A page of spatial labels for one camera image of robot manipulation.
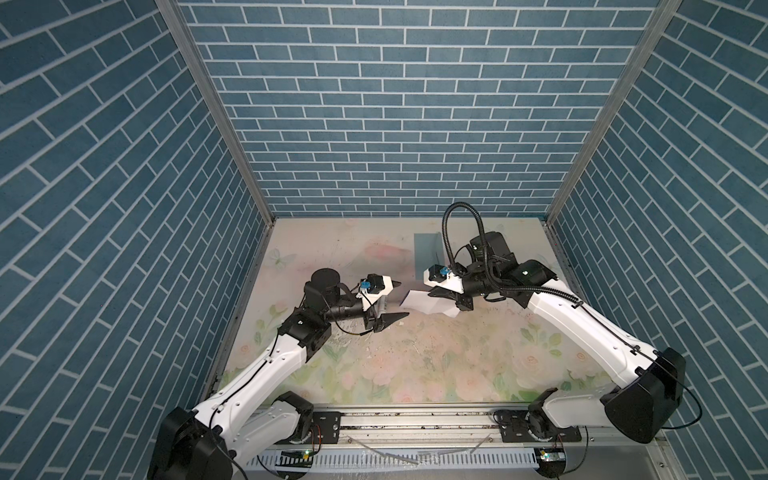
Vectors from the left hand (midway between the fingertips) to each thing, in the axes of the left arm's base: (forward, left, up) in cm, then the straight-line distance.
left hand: (401, 299), depth 70 cm
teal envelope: (+35, -12, -25) cm, 44 cm away
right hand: (+5, -7, -1) cm, 9 cm away
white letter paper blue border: (+2, -8, -7) cm, 10 cm away
